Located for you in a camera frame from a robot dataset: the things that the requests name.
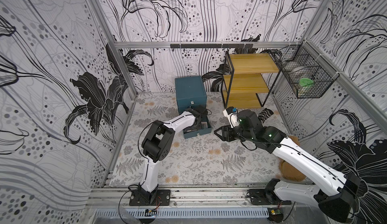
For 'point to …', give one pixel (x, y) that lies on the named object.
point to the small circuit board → (152, 213)
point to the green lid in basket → (305, 81)
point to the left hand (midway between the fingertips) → (192, 128)
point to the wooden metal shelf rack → (245, 74)
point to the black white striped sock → (264, 114)
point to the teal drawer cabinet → (190, 91)
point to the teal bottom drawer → (205, 127)
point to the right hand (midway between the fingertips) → (219, 130)
